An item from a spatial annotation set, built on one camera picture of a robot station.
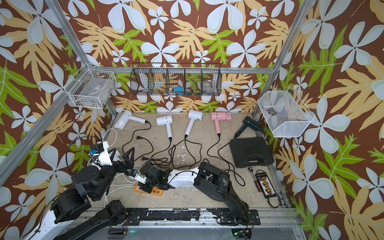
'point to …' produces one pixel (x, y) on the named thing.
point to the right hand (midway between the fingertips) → (139, 183)
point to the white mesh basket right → (285, 113)
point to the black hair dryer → (252, 123)
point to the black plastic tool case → (251, 152)
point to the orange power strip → (154, 191)
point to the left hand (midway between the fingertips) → (126, 148)
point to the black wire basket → (176, 79)
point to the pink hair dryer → (217, 116)
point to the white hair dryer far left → (125, 117)
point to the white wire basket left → (91, 88)
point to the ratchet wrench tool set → (265, 186)
